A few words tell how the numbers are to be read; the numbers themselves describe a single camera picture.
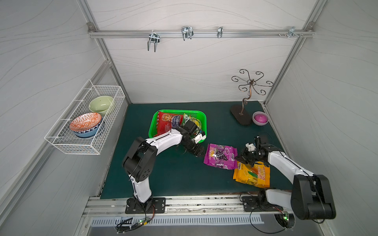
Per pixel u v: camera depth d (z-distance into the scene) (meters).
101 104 0.73
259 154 0.65
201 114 1.02
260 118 1.04
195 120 1.01
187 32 0.76
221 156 0.86
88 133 0.57
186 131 0.68
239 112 1.11
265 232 0.65
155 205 0.73
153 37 0.78
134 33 0.77
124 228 0.68
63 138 0.58
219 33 0.78
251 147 0.84
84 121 0.63
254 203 0.73
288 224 0.70
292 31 0.77
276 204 0.58
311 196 0.42
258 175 0.78
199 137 0.82
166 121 0.96
